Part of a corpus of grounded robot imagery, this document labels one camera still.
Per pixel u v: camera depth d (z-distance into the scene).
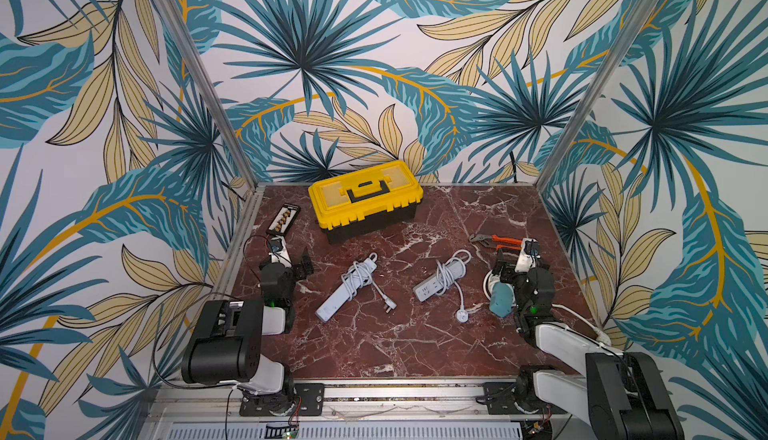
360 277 0.88
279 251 0.77
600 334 0.82
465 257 0.94
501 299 0.84
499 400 0.73
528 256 0.72
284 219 1.07
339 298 0.86
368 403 0.75
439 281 0.89
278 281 0.68
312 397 0.73
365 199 0.93
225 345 0.44
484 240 1.03
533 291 0.65
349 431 0.70
